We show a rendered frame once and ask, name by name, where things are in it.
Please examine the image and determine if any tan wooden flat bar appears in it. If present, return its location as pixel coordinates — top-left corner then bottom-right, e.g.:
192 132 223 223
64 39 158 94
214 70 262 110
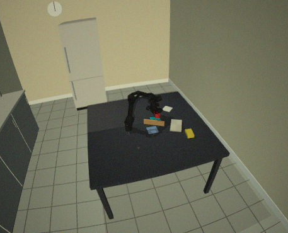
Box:
144 119 164 126

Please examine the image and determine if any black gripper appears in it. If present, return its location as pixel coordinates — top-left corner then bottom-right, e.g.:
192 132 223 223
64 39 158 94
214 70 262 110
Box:
146 104 163 114

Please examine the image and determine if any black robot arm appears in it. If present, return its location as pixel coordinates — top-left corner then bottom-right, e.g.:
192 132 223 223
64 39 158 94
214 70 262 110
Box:
124 91 162 132

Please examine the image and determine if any yellow flat block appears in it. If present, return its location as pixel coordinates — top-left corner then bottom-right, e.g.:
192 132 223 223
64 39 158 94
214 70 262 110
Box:
185 129 194 138

